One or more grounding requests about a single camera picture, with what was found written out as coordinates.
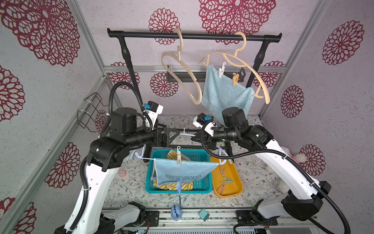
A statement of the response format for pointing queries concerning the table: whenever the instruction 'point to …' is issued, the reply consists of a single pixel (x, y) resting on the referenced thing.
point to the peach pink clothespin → (222, 171)
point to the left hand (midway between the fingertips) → (170, 132)
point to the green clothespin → (228, 181)
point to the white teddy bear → (300, 158)
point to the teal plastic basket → (202, 184)
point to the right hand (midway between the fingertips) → (193, 134)
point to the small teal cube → (204, 214)
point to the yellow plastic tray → (231, 189)
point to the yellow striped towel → (173, 154)
